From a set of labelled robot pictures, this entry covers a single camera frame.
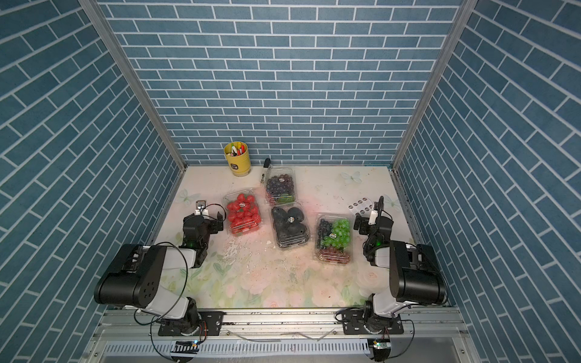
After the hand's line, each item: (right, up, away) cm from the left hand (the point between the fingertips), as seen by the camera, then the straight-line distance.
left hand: (211, 212), depth 93 cm
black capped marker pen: (+19, +20, +22) cm, 35 cm away
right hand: (+68, -1, +1) cm, 68 cm away
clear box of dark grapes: (+28, +11, +10) cm, 31 cm away
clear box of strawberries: (+11, 0, +5) cm, 13 cm away
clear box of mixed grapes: (+50, -9, -7) cm, 51 cm away
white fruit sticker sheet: (+67, +1, +12) cm, 68 cm away
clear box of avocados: (+34, -5, -3) cm, 34 cm away
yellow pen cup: (+6, +26, +15) cm, 31 cm away
